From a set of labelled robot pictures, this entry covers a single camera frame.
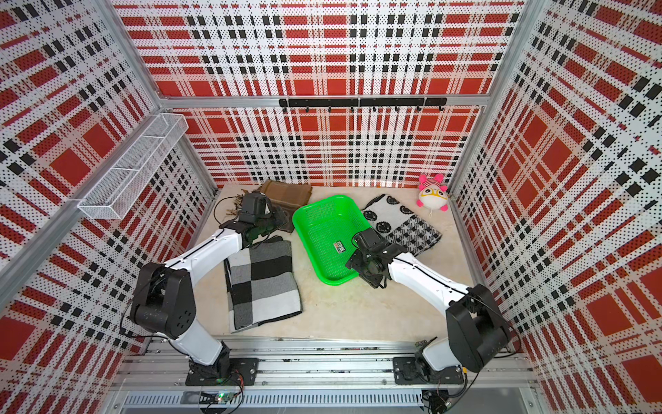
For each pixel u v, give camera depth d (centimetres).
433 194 111
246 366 75
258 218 72
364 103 90
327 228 107
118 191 70
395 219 104
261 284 90
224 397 69
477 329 42
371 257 64
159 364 83
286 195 118
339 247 101
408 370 73
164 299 46
